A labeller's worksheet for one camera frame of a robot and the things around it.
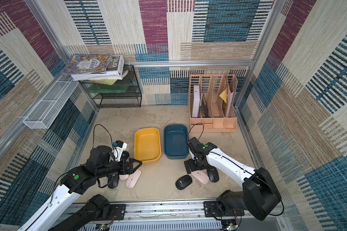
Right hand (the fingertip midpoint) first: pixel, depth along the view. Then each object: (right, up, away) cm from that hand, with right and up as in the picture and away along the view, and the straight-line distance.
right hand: (194, 166), depth 83 cm
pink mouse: (-41, -6, 0) cm, 41 cm away
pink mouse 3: (+4, -5, 0) cm, 7 cm away
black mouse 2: (-6, -8, -3) cm, 10 cm away
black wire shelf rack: (-43, +44, +12) cm, 63 cm away
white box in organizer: (+3, +39, +14) cm, 42 cm away
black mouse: (-46, -8, 0) cm, 47 cm away
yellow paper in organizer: (+19, +42, +8) cm, 47 cm away
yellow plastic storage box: (-29, +11, +11) cm, 33 cm away
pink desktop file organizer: (+15, +42, +22) cm, 50 cm away
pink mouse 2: (-35, -7, -1) cm, 35 cm away
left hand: (-30, +6, -13) cm, 33 cm away
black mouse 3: (+11, -4, 0) cm, 12 cm away
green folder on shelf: (-51, +48, +16) cm, 72 cm away
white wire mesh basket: (-74, +29, -13) cm, 81 cm away
